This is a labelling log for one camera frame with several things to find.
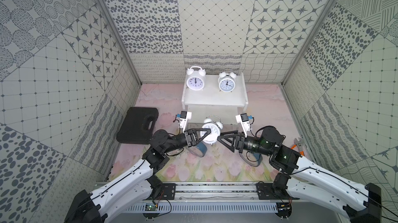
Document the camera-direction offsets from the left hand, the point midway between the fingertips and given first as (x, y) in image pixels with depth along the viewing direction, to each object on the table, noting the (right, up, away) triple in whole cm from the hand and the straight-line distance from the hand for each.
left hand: (212, 138), depth 59 cm
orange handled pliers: (+54, -11, +32) cm, 64 cm away
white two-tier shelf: (0, +14, +9) cm, 16 cm away
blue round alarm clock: (-5, -11, +20) cm, 23 cm away
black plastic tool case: (-43, -1, +32) cm, 53 cm away
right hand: (+3, -1, +4) cm, 5 cm away
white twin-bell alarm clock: (+1, +5, +3) cm, 6 cm away
